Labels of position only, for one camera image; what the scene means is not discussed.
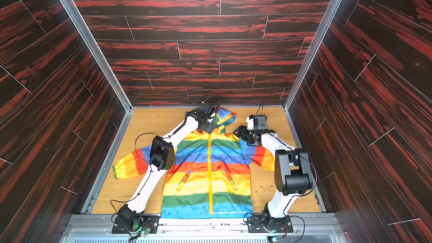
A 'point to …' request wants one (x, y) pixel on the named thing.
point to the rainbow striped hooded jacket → (214, 173)
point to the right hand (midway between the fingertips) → (240, 132)
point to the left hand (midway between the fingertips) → (209, 125)
